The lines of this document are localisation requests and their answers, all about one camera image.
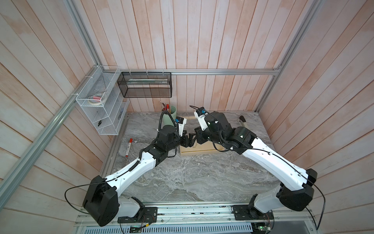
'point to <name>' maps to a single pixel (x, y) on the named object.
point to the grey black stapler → (242, 121)
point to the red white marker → (130, 142)
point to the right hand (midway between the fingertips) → (194, 129)
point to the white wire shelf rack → (108, 117)
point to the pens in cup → (167, 107)
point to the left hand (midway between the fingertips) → (192, 135)
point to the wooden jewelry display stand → (198, 148)
